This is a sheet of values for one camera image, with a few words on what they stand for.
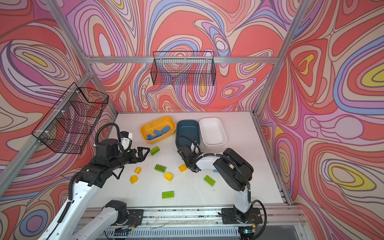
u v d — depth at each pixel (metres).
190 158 0.74
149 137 1.02
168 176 0.86
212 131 1.08
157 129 1.08
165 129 1.07
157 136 1.00
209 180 0.86
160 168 0.89
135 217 0.73
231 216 0.74
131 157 0.63
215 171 0.88
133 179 0.84
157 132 1.07
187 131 1.05
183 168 0.91
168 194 0.80
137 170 0.87
